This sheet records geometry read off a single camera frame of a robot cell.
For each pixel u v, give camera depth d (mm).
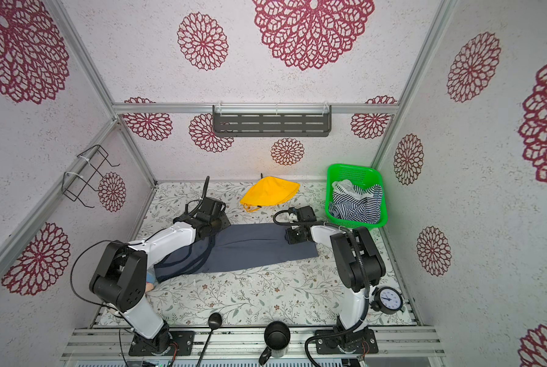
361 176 1173
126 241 503
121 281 463
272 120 941
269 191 1153
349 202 1119
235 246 949
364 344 726
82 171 763
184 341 741
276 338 755
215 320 775
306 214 800
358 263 455
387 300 796
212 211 731
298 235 862
